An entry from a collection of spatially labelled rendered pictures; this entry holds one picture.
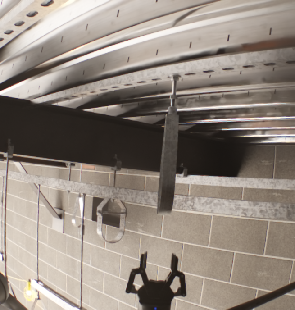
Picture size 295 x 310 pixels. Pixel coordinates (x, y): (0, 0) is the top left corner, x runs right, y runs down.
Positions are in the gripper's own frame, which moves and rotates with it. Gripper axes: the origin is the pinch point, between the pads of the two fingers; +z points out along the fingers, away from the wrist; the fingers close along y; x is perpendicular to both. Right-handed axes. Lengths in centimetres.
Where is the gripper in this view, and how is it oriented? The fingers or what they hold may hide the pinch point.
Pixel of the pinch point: (159, 258)
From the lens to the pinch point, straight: 85.5
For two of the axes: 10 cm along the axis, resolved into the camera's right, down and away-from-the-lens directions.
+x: -0.5, 0.7, 10.0
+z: 0.9, -9.9, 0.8
